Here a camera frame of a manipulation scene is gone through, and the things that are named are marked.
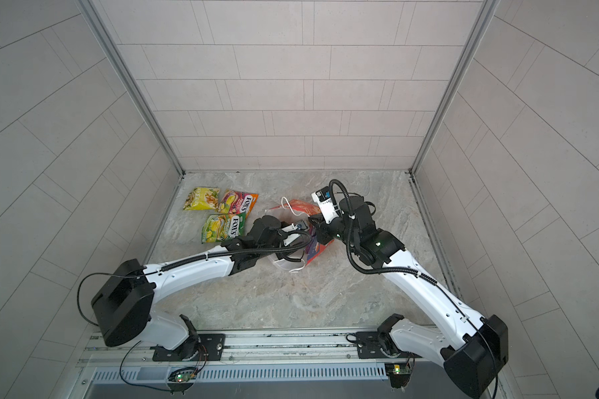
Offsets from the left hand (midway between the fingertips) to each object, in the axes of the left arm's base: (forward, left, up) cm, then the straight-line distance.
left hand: (301, 232), depth 83 cm
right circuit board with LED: (-36, -28, -12) cm, 48 cm away
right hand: (-3, -3, +12) cm, 13 cm away
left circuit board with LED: (-38, +30, -9) cm, 49 cm away
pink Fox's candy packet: (+19, +28, -9) cm, 35 cm away
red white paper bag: (-2, +1, +15) cm, 15 cm away
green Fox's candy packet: (+7, +32, -9) cm, 34 cm away
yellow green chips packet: (+20, +41, -8) cm, 47 cm away
